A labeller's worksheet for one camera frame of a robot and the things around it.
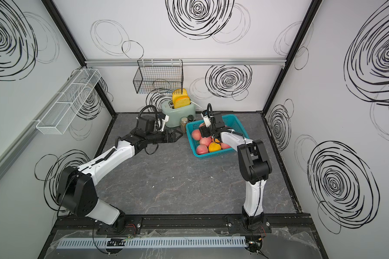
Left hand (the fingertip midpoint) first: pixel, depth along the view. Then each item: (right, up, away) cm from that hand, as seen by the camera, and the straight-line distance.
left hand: (177, 134), depth 82 cm
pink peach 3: (+27, -7, +10) cm, 29 cm away
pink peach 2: (+14, +5, +15) cm, 21 cm away
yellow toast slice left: (+1, +24, +6) cm, 25 cm away
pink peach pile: (+13, -9, +9) cm, 18 cm away
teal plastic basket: (+32, +8, +21) cm, 39 cm away
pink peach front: (+16, -4, +14) cm, 22 cm away
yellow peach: (+21, -8, +11) cm, 25 cm away
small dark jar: (+6, +10, +22) cm, 25 cm away
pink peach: (+10, -1, +17) cm, 20 cm away
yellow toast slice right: (+1, +20, +15) cm, 25 cm away
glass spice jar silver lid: (+2, +8, +20) cm, 21 cm away
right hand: (+17, +5, +16) cm, 24 cm away
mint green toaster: (-4, +12, +23) cm, 27 cm away
